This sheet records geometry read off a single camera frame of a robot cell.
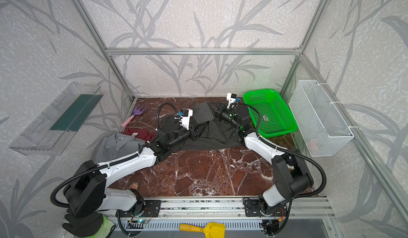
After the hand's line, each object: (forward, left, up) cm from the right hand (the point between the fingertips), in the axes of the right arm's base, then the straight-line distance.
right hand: (207, 99), depth 75 cm
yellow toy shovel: (-49, -2, -29) cm, 57 cm away
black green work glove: (-47, +50, -31) cm, 75 cm away
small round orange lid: (-31, +38, -32) cm, 58 cm away
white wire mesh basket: (-18, -45, +2) cm, 49 cm away
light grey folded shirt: (-12, +50, -24) cm, 57 cm away
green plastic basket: (+13, -45, -33) cm, 57 cm away
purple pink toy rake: (+19, +52, -32) cm, 63 cm away
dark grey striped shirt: (-5, -2, -25) cm, 26 cm away
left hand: (-8, 0, -7) cm, 10 cm away
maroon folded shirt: (0, +40, -32) cm, 51 cm away
